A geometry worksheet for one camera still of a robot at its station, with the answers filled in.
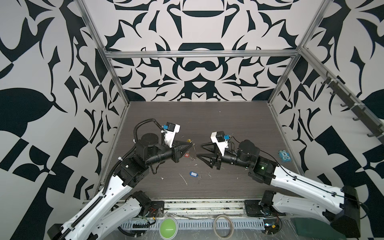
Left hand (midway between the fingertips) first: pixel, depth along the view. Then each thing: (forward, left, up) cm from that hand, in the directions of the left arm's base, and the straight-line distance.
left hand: (192, 142), depth 62 cm
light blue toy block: (+6, -56, -31) cm, 64 cm away
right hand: (-3, -3, -2) cm, 5 cm away
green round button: (-27, +11, -30) cm, 42 cm away
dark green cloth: (-29, -54, -31) cm, 69 cm away
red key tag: (-5, +2, -2) cm, 6 cm away
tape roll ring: (-27, -18, -31) cm, 45 cm away
